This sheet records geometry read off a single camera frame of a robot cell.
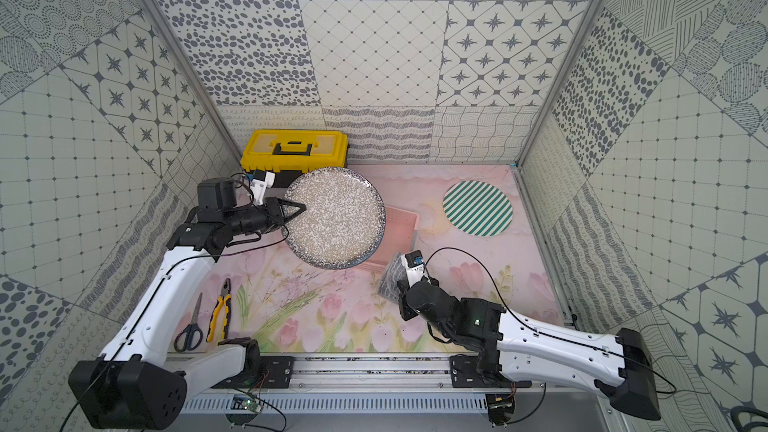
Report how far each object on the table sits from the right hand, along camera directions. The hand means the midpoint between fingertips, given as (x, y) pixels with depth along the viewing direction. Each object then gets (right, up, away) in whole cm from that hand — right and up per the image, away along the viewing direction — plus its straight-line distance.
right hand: (401, 284), depth 74 cm
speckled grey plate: (-15, +16, +2) cm, 22 cm away
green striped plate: (+29, +17, +33) cm, 47 cm away
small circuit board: (-36, -28, -4) cm, 45 cm away
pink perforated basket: (0, +8, +26) cm, 27 cm away
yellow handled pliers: (-50, -8, +10) cm, 52 cm away
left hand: (-25, +21, -1) cm, 33 cm away
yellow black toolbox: (-38, +37, +27) cm, 60 cm away
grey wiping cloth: (-2, +3, -1) cm, 4 cm away
